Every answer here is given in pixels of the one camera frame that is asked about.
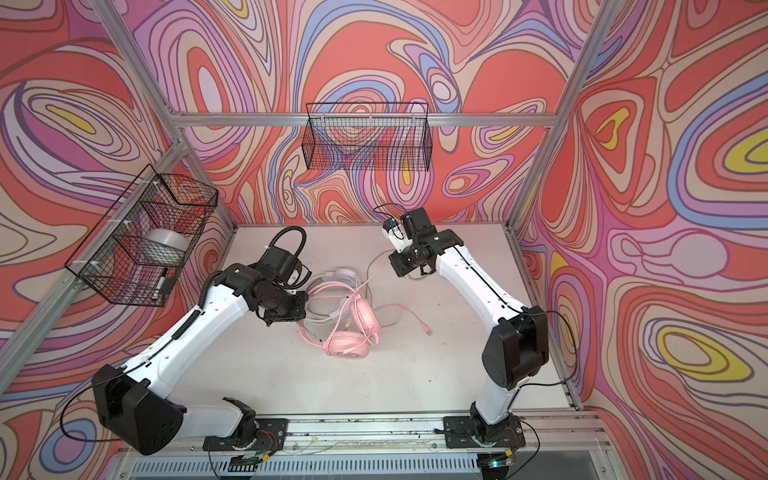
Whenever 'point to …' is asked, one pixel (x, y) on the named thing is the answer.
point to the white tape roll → (165, 247)
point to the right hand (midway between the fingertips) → (402, 266)
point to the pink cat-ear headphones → (347, 344)
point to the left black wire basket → (136, 250)
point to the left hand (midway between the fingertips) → (310, 312)
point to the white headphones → (330, 277)
